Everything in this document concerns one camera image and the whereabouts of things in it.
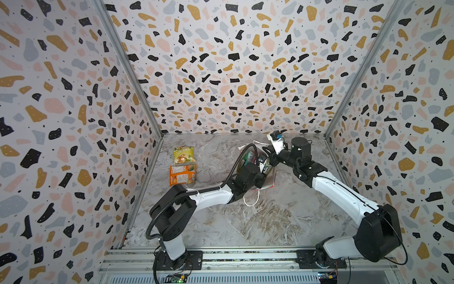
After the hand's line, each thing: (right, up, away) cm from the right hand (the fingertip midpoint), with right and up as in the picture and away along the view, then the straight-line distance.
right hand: (265, 146), depth 79 cm
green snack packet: (-8, -6, +12) cm, 15 cm away
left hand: (+1, -11, +5) cm, 12 cm away
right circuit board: (+24, -53, -8) cm, 59 cm away
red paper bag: (-5, -26, +12) cm, 29 cm away
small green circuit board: (-36, -53, -9) cm, 65 cm away
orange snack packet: (-43, -15, +18) cm, 49 cm away
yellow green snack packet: (-45, -4, +25) cm, 52 cm away
